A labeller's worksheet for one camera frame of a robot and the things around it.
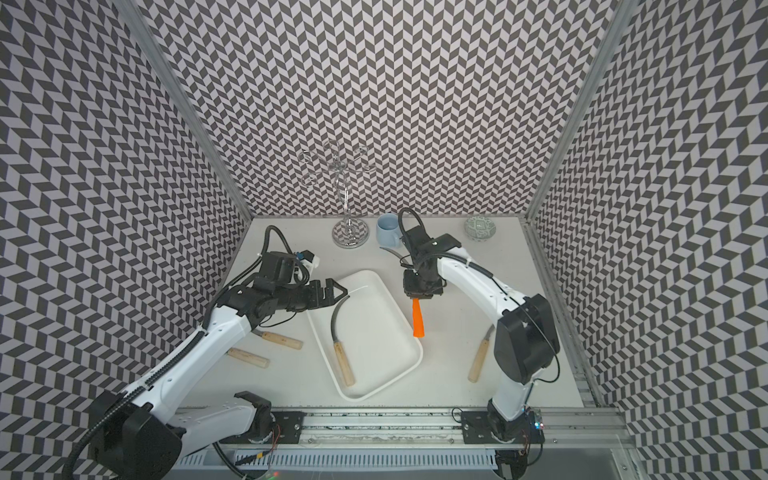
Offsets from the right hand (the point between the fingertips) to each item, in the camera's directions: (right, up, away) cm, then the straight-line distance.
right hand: (415, 300), depth 82 cm
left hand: (-21, +1, -5) cm, 22 cm away
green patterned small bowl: (+26, +22, +29) cm, 45 cm away
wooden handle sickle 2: (-39, -12, +3) cm, 41 cm away
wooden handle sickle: (+19, -17, +2) cm, 25 cm away
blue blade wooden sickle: (-45, -17, 0) cm, 48 cm away
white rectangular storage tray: (-10, -13, +5) cm, 17 cm away
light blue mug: (-8, +21, +26) cm, 34 cm away
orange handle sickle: (+1, -6, -4) cm, 7 cm away
